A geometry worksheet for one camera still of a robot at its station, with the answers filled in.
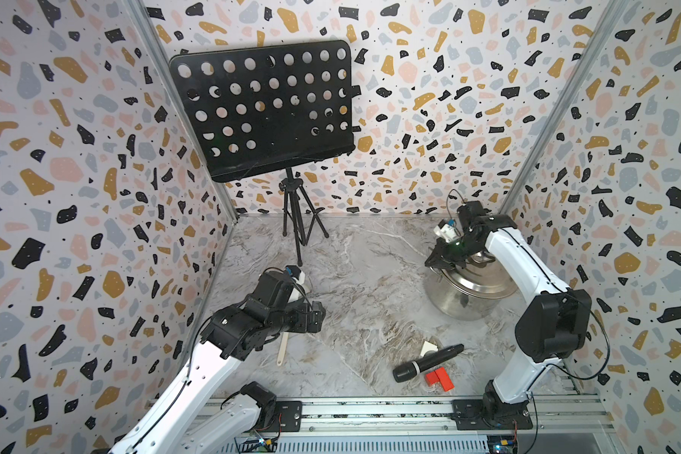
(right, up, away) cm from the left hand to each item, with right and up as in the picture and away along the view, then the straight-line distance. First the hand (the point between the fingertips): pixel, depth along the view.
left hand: (313, 311), depth 71 cm
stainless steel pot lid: (+47, +7, +13) cm, 50 cm away
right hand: (+32, +11, +14) cm, 36 cm away
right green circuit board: (+47, -34, +1) cm, 58 cm away
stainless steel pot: (+43, -3, +22) cm, 49 cm away
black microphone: (+24, -18, +7) cm, 31 cm away
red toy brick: (+35, -21, +11) cm, 42 cm away
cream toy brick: (+32, -14, +13) cm, 37 cm away
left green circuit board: (-12, -34, +1) cm, 36 cm away
